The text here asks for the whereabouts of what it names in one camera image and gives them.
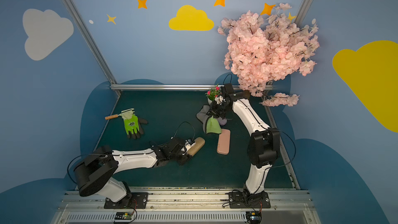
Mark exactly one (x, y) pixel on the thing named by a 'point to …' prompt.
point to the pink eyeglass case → (224, 142)
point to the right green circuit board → (254, 217)
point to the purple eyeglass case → (223, 122)
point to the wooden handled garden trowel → (125, 114)
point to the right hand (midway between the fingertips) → (207, 112)
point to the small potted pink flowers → (211, 95)
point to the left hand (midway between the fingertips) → (188, 150)
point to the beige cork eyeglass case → (199, 142)
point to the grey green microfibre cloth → (211, 125)
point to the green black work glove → (132, 123)
